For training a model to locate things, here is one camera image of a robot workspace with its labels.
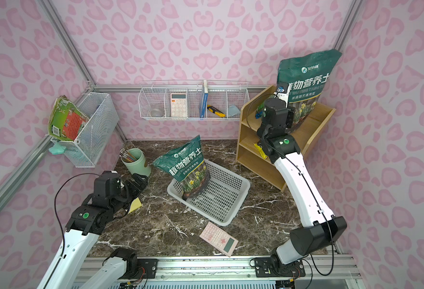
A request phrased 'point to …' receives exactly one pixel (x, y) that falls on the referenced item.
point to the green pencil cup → (134, 159)
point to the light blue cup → (233, 110)
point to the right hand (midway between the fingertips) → (284, 102)
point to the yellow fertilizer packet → (264, 156)
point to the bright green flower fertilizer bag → (259, 111)
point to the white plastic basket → (221, 200)
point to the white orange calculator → (178, 105)
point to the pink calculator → (219, 238)
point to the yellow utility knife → (215, 111)
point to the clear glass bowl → (156, 112)
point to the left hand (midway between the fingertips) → (141, 180)
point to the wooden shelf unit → (250, 153)
